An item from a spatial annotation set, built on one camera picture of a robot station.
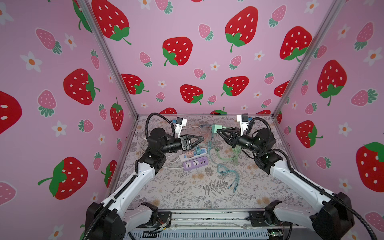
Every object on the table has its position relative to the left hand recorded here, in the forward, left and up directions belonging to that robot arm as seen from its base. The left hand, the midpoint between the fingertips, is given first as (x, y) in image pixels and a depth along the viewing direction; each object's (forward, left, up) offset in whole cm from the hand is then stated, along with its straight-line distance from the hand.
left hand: (201, 140), depth 64 cm
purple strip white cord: (+3, +17, -34) cm, 38 cm away
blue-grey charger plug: (+12, +2, -27) cm, 30 cm away
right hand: (+4, -7, +2) cm, 9 cm away
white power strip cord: (+38, +9, -34) cm, 52 cm away
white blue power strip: (+10, +11, -32) cm, 35 cm away
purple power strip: (+5, +3, -31) cm, 32 cm away
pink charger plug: (+9, +7, -27) cm, 29 cm away
